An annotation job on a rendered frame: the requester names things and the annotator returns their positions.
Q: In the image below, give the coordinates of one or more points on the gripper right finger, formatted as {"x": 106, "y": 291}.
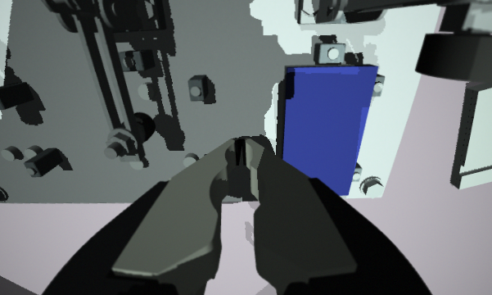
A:
{"x": 305, "y": 232}

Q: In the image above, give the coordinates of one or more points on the blue flat blank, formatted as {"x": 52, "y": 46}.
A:
{"x": 325, "y": 109}

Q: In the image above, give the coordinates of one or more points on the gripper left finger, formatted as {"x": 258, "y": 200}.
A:
{"x": 170, "y": 235}

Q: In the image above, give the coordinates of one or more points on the toggle clamp with red handle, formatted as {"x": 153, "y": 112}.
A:
{"x": 77, "y": 16}

